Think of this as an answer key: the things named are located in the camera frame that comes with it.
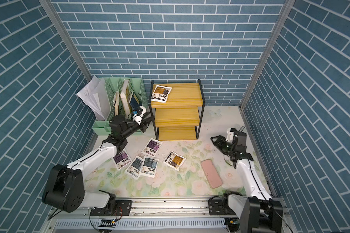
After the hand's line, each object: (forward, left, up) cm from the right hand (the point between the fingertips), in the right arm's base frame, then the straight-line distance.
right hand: (215, 139), depth 84 cm
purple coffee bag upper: (-1, +40, -14) cm, 42 cm away
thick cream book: (+20, +58, +9) cm, 62 cm away
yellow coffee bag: (-10, +24, -13) cm, 29 cm away
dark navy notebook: (+30, +57, -2) cm, 65 cm away
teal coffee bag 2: (-14, +39, -13) cm, 43 cm away
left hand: (+5, +36, +13) cm, 38 cm away
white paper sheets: (+17, +74, +14) cm, 77 cm away
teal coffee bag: (-16, +48, -14) cm, 52 cm away
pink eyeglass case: (-15, +1, -14) cm, 21 cm away
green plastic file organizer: (+39, +56, +6) cm, 68 cm away
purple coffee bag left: (-12, +56, -13) cm, 59 cm away
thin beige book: (+18, +65, +7) cm, 68 cm away
